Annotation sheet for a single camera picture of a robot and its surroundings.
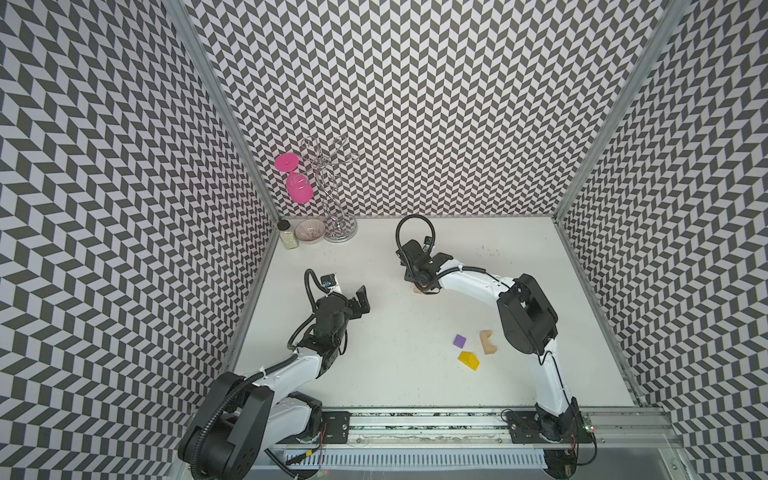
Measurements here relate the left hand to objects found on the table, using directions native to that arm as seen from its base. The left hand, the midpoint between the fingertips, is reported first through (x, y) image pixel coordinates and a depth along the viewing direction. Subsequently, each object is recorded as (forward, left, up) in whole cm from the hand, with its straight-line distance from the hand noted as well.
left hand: (348, 288), depth 89 cm
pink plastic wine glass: (+40, +22, +7) cm, 46 cm away
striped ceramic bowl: (+29, +19, -6) cm, 35 cm away
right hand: (-2, -27, -3) cm, 27 cm away
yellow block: (-19, -35, -8) cm, 40 cm away
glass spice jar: (+23, +24, -1) cm, 34 cm away
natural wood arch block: (-14, -41, -9) cm, 44 cm away
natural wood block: (+5, -21, -10) cm, 24 cm away
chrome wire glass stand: (+32, +8, -9) cm, 34 cm away
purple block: (-13, -33, -8) cm, 36 cm away
